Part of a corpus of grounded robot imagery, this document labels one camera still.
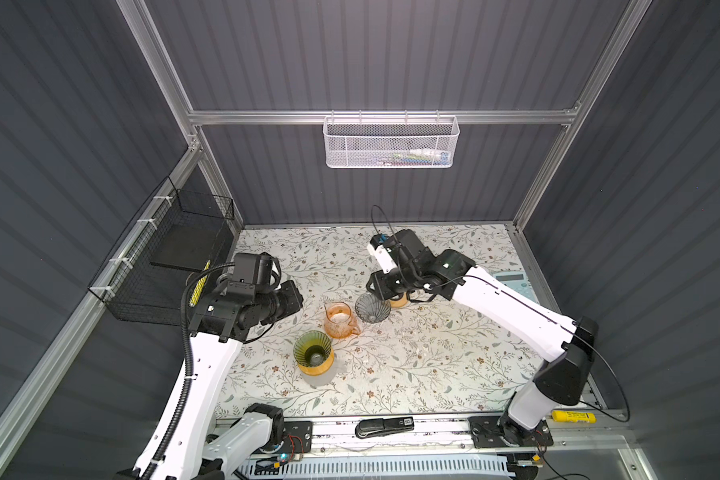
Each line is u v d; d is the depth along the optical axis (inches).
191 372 15.7
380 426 27.9
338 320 37.2
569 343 16.8
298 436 28.5
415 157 36.5
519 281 39.4
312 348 30.9
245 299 19.0
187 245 29.3
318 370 29.7
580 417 30.3
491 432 28.6
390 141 48.4
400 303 38.7
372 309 36.9
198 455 14.2
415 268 21.6
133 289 26.3
